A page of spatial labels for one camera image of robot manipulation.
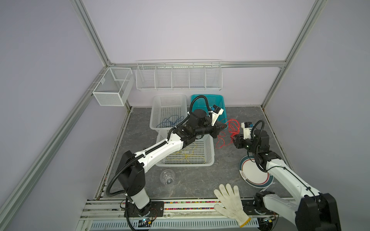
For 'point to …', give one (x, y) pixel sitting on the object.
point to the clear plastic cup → (167, 176)
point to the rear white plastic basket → (168, 111)
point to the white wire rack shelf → (179, 75)
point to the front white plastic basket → (198, 153)
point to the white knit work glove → (233, 204)
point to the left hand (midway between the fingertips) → (227, 128)
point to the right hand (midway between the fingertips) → (234, 136)
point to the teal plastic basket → (218, 100)
